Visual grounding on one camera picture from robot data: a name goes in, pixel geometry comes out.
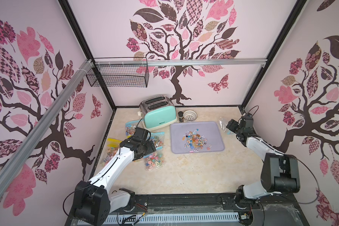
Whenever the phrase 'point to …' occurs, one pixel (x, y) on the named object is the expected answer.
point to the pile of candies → (194, 141)
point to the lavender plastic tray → (209, 129)
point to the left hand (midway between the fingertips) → (148, 152)
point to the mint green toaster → (157, 111)
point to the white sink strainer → (190, 115)
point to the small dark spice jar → (180, 114)
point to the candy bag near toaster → (130, 126)
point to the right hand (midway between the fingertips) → (233, 122)
